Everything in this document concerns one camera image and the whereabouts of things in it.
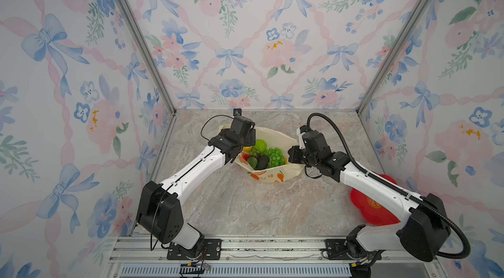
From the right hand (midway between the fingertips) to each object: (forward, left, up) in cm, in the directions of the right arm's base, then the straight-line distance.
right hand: (288, 150), depth 82 cm
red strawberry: (+6, +19, -14) cm, 24 cm away
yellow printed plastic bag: (-6, +6, -9) cm, 13 cm away
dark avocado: (+2, +11, -13) cm, 17 cm away
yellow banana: (+9, +18, -13) cm, 24 cm away
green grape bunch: (+4, +4, -12) cm, 13 cm away
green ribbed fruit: (+11, +11, -11) cm, 19 cm away
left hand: (+7, +19, +4) cm, 21 cm away
